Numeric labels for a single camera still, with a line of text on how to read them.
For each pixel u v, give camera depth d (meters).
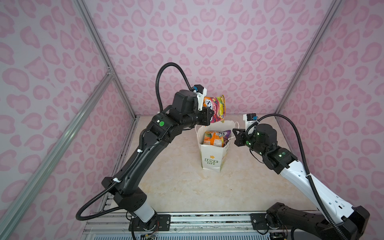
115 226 0.75
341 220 0.38
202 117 0.54
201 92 0.53
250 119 0.61
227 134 0.88
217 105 0.64
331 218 0.37
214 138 0.82
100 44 0.81
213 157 0.80
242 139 0.63
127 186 0.40
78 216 0.37
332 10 0.70
